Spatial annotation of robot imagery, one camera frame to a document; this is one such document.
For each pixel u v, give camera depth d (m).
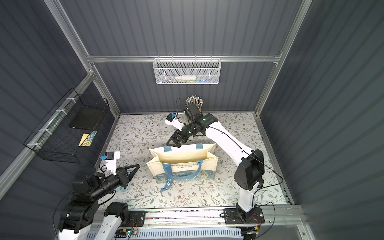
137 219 0.71
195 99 1.05
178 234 0.77
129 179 0.59
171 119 0.67
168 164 0.69
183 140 0.67
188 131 0.66
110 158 0.57
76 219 0.43
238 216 0.66
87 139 0.64
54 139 0.67
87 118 0.86
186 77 0.92
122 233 0.70
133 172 0.62
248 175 0.46
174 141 0.66
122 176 0.55
